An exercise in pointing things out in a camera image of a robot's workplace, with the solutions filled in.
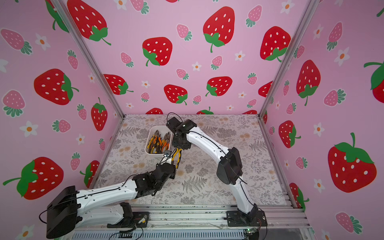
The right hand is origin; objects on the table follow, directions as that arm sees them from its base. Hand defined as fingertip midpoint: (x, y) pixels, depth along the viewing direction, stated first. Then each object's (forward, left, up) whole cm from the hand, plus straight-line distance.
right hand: (182, 143), depth 86 cm
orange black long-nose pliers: (+6, +13, -12) cm, 19 cm away
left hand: (-11, +3, -2) cm, 12 cm away
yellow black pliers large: (+7, +24, -10) cm, 27 cm away
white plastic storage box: (+15, +25, -8) cm, 31 cm away
